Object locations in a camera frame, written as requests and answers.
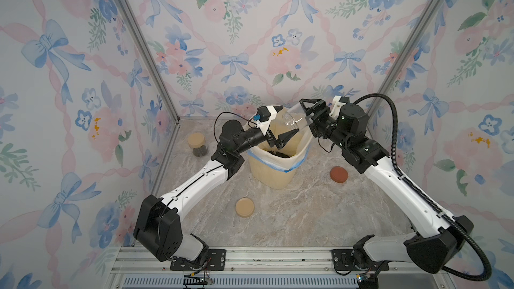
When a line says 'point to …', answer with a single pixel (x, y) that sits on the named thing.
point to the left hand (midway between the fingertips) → (289, 117)
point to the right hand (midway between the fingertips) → (303, 106)
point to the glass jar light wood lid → (196, 142)
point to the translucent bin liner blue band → (283, 164)
